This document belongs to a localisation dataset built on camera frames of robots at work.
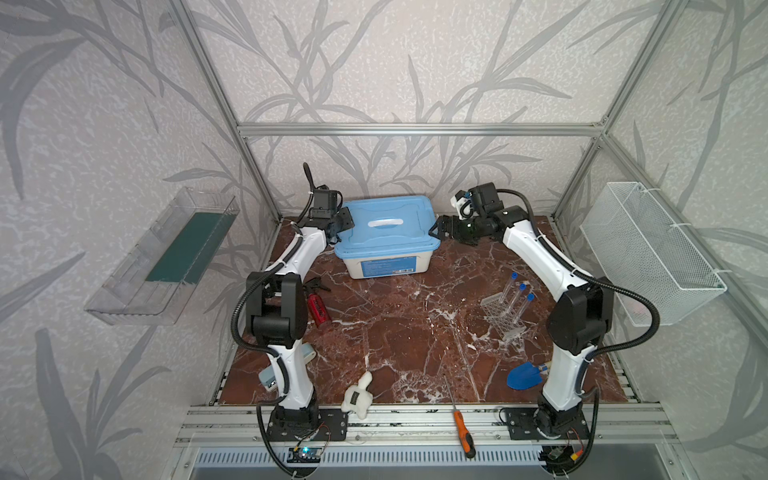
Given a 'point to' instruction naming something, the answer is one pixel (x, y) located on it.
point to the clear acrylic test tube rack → (503, 315)
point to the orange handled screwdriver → (468, 443)
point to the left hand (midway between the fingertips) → (349, 207)
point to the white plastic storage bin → (387, 265)
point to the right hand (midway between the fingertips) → (440, 226)
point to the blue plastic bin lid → (388, 225)
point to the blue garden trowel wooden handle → (525, 376)
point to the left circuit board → (304, 455)
